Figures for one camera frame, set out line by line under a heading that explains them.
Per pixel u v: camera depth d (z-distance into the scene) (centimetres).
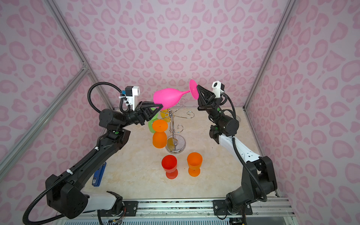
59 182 39
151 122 55
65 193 40
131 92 50
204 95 55
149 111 55
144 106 54
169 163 78
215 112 57
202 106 55
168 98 54
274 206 75
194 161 77
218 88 58
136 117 52
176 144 98
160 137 74
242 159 43
